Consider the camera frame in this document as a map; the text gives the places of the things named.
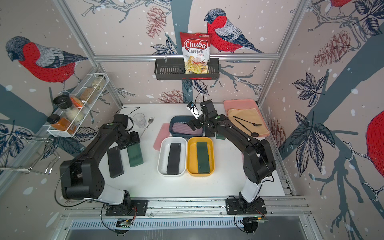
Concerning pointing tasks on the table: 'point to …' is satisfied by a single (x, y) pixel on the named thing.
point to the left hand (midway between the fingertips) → (137, 139)
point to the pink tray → (246, 104)
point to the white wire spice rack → (82, 102)
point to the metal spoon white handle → (150, 120)
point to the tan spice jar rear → (88, 94)
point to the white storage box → (163, 149)
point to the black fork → (254, 124)
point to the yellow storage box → (192, 156)
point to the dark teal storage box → (183, 119)
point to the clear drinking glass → (140, 120)
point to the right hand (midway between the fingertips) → (193, 116)
